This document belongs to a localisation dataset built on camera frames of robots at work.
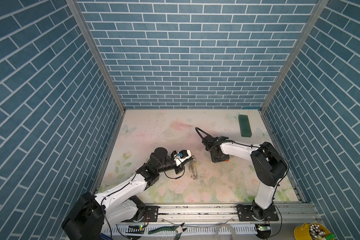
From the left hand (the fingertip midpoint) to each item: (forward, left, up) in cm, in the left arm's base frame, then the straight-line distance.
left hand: (191, 158), depth 76 cm
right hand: (+8, -18, -16) cm, 25 cm away
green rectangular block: (+32, -42, -14) cm, 55 cm away
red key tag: (+6, -24, -16) cm, 29 cm away
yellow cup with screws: (-31, -45, 0) cm, 55 cm away
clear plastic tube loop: (-27, -16, -15) cm, 35 cm away
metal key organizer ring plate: (+2, -2, -16) cm, 16 cm away
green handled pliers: (-29, +6, -16) cm, 33 cm away
